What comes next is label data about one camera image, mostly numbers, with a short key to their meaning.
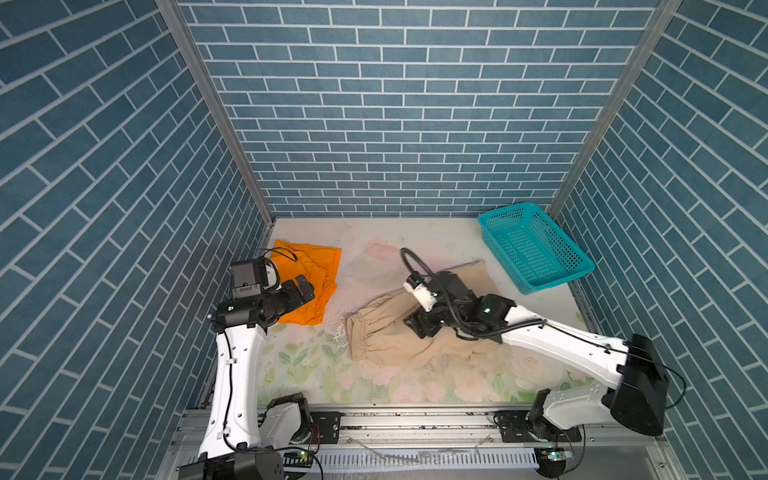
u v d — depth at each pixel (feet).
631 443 2.41
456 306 1.86
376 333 2.80
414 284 2.20
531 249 3.69
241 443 1.23
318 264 3.42
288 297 2.19
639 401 1.29
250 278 1.82
